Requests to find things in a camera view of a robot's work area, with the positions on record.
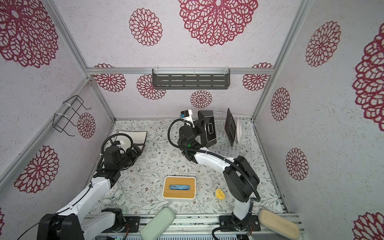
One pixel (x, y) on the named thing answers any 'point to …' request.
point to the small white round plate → (239, 130)
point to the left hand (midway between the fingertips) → (142, 151)
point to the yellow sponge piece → (220, 194)
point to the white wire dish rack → (222, 146)
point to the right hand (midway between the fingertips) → (206, 119)
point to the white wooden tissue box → (179, 188)
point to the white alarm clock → (112, 197)
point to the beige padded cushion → (279, 225)
